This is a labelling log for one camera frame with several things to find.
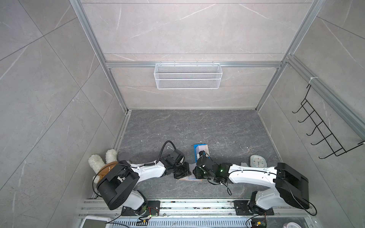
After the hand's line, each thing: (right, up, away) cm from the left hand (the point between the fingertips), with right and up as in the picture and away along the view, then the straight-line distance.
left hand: (194, 172), depth 83 cm
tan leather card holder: (-3, -3, 0) cm, 4 cm away
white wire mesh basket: (-5, +63, +18) cm, 66 cm away
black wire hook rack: (+58, +19, -25) cm, 66 cm away
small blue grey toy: (+32, +3, +5) cm, 33 cm away
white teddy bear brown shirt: (-56, +5, -4) cm, 57 cm away
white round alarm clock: (+40, +5, +5) cm, 41 cm away
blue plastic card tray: (+1, +14, +10) cm, 17 cm away
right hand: (0, 0, -2) cm, 2 cm away
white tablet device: (-49, -18, -17) cm, 54 cm away
